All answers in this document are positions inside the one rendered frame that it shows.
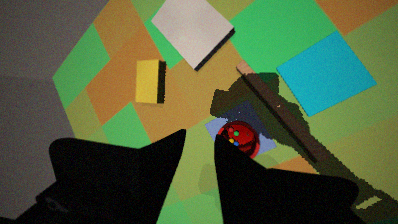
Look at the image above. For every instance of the beige flat rectangular box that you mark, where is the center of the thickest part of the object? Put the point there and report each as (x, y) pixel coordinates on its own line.
(194, 28)

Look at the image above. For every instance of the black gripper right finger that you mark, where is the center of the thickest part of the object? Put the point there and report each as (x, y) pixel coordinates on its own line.
(248, 190)

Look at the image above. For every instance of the yellow rectangular block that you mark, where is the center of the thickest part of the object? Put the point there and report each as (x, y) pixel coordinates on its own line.
(150, 81)

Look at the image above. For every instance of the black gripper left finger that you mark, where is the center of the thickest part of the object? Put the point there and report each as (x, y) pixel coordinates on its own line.
(146, 172)

